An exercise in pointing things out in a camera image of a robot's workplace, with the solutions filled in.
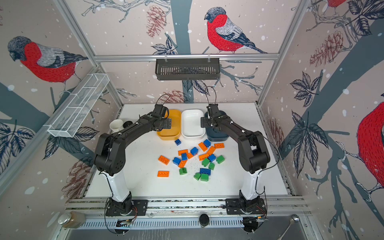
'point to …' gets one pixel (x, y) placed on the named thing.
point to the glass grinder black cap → (127, 123)
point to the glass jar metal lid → (73, 219)
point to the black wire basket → (173, 69)
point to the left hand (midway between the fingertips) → (162, 121)
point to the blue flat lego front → (205, 171)
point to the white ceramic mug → (116, 125)
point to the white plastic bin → (191, 123)
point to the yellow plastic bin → (174, 133)
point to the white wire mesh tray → (77, 111)
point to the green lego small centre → (211, 166)
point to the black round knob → (204, 219)
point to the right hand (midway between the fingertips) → (207, 123)
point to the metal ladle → (293, 218)
